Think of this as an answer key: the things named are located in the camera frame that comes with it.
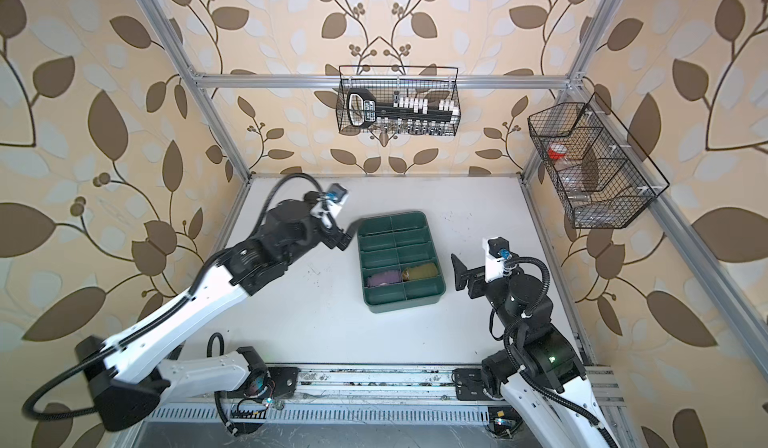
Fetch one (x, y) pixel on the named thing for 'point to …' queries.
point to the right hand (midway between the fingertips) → (475, 255)
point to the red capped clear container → (557, 151)
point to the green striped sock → (420, 271)
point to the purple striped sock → (384, 278)
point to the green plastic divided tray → (399, 261)
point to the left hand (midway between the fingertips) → (345, 204)
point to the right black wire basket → (604, 178)
